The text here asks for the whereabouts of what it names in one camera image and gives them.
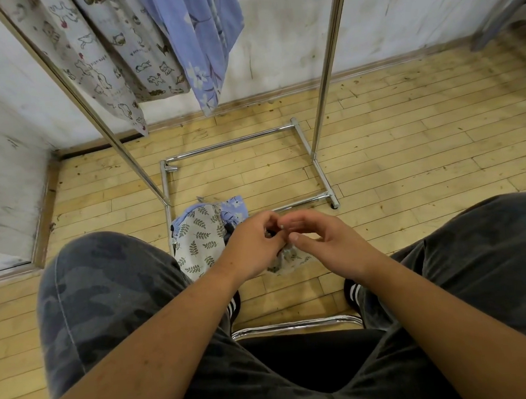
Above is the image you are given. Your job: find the person's right hand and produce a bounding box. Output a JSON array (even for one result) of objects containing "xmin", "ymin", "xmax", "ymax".
[{"xmin": 276, "ymin": 205, "xmax": 383, "ymax": 292}]

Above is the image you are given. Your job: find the person's left hand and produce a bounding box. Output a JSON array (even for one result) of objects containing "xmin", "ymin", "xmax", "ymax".
[{"xmin": 214, "ymin": 209, "xmax": 293, "ymax": 285}]

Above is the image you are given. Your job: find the blue floral bag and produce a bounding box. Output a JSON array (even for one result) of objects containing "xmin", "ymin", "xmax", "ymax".
[{"xmin": 171, "ymin": 194, "xmax": 251, "ymax": 234}]

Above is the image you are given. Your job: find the person's left forearm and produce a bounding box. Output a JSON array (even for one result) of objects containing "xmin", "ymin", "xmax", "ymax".
[{"xmin": 15, "ymin": 266, "xmax": 252, "ymax": 399}]

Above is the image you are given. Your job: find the grey metal furniture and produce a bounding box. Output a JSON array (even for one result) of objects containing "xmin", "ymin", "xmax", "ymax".
[{"xmin": 467, "ymin": 0, "xmax": 526, "ymax": 54}]

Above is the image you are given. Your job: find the black baseboard strip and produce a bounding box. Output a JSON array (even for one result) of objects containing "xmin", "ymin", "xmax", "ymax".
[{"xmin": 56, "ymin": 132, "xmax": 146, "ymax": 159}]

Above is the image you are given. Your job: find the chrome chair frame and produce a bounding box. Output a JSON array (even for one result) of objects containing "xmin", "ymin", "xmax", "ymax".
[{"xmin": 231, "ymin": 314, "xmax": 365, "ymax": 342}]

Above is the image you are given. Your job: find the black striped shoe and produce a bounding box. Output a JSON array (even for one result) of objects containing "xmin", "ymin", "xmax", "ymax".
[
  {"xmin": 226, "ymin": 290, "xmax": 243, "ymax": 325},
  {"xmin": 342, "ymin": 278, "xmax": 367, "ymax": 319}
]

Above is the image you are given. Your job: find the chrome clothes rack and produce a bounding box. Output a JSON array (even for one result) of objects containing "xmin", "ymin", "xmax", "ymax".
[{"xmin": 0, "ymin": 0, "xmax": 368, "ymax": 271}]

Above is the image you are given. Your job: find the black striped left shoe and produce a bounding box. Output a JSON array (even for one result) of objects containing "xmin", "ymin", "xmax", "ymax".
[{"xmin": 226, "ymin": 290, "xmax": 243, "ymax": 325}]

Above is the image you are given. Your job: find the black striped right shoe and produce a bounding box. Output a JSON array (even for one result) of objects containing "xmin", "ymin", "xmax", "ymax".
[{"xmin": 342, "ymin": 278, "xmax": 367, "ymax": 319}]

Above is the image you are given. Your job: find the black chair seat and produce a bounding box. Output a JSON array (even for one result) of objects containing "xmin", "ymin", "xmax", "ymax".
[{"xmin": 238, "ymin": 328, "xmax": 390, "ymax": 399}]

